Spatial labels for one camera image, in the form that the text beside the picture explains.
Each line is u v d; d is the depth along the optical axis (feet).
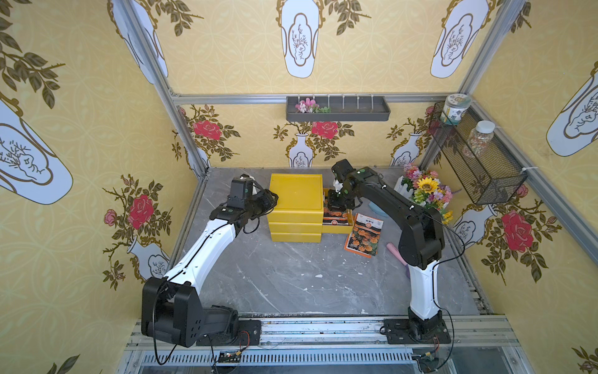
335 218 3.03
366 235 3.11
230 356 2.36
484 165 2.73
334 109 2.99
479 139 2.36
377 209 2.10
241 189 2.03
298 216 2.63
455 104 2.75
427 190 2.84
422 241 1.72
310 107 2.87
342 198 2.57
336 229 2.84
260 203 2.39
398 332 2.40
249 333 2.39
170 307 1.32
